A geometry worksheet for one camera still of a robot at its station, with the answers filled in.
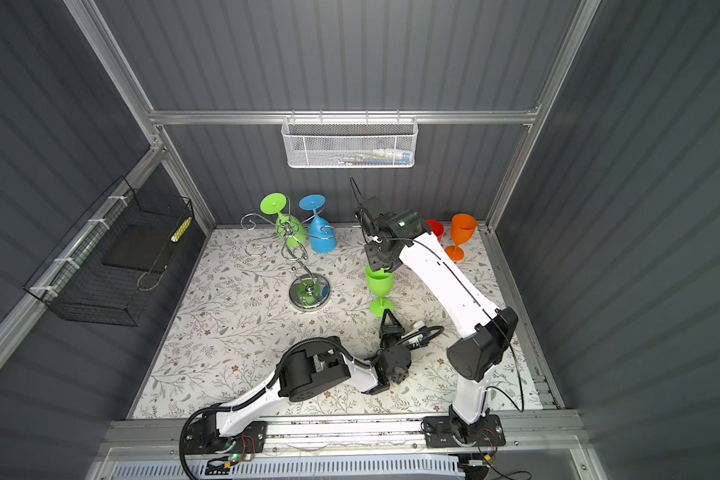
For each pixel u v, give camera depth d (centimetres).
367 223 59
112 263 73
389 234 51
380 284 80
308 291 99
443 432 73
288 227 77
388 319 89
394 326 85
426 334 83
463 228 96
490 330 44
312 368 60
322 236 85
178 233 81
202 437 64
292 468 77
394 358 72
